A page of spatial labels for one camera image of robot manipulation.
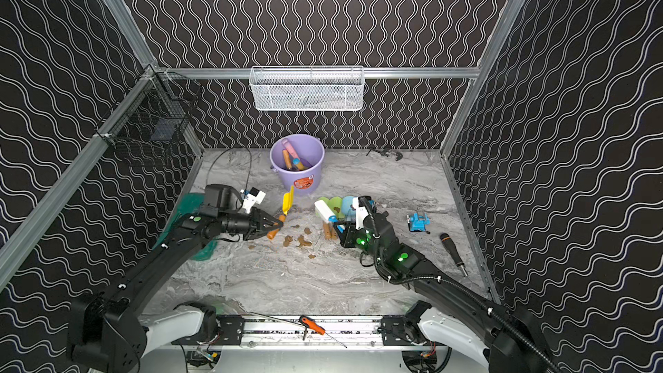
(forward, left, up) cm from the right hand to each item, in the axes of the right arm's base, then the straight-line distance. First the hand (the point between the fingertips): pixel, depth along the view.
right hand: (336, 222), depth 77 cm
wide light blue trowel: (+14, -5, -17) cm, 23 cm away
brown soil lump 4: (+7, +11, -18) cm, 22 cm away
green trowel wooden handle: (-3, +1, 0) cm, 3 cm away
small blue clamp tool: (+8, -29, -14) cm, 33 cm away
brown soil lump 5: (-3, +9, -18) cm, 21 cm away
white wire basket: (+54, +12, +12) cm, 57 cm away
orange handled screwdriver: (-24, +8, -16) cm, 30 cm away
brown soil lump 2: (+2, +12, -18) cm, 22 cm away
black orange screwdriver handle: (0, -41, -18) cm, 44 cm away
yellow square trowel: (+8, +16, -1) cm, 18 cm away
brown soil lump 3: (+9, +15, -18) cm, 25 cm away
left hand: (-4, +14, +3) cm, 15 cm away
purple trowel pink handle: (+32, +19, +1) cm, 37 cm away
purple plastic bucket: (+33, +10, -1) cm, 35 cm away
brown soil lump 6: (0, +30, -18) cm, 35 cm away
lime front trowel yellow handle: (+25, +14, -3) cm, 29 cm away
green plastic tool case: (+15, +56, -13) cm, 59 cm away
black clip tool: (+48, -23, -17) cm, 56 cm away
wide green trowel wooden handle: (+5, +3, -15) cm, 17 cm away
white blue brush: (+5, +4, -3) cm, 7 cm away
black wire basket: (+42, +68, +11) cm, 81 cm away
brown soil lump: (+3, +18, -17) cm, 25 cm away
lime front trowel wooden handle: (+32, +20, -6) cm, 38 cm away
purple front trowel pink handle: (+37, +14, -14) cm, 42 cm away
